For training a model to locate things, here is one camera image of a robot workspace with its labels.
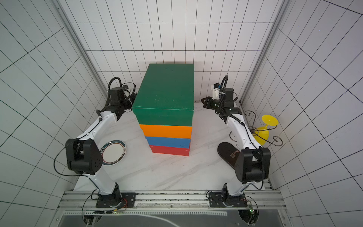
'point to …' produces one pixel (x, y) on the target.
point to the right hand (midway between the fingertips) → (204, 97)
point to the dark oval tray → (229, 152)
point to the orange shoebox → (165, 131)
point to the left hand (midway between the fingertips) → (145, 99)
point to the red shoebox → (170, 150)
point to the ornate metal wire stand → (277, 140)
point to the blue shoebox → (178, 143)
